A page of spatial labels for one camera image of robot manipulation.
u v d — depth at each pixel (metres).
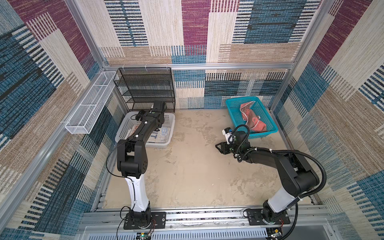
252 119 1.08
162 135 1.01
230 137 0.85
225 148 0.83
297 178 0.47
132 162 0.54
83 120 0.71
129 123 1.03
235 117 1.16
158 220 0.73
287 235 0.69
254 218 0.73
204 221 0.74
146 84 1.08
